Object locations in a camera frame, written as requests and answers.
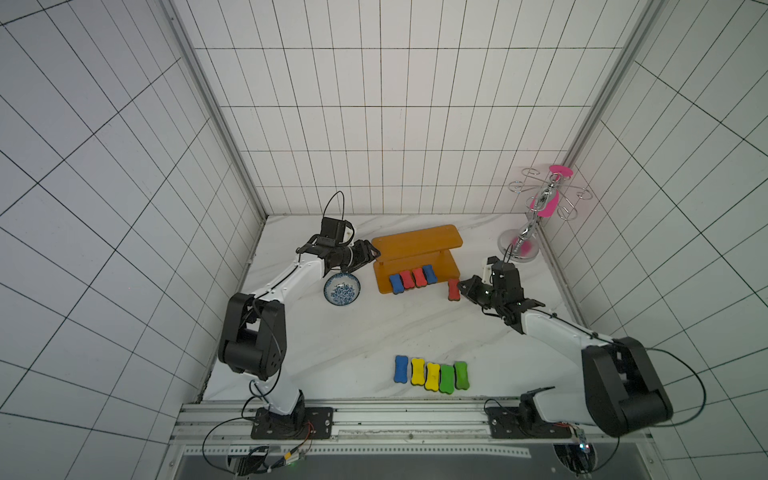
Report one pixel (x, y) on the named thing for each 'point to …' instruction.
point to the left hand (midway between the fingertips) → (372, 260)
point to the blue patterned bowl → (342, 289)
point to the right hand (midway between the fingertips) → (446, 283)
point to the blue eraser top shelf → (401, 369)
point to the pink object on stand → (551, 203)
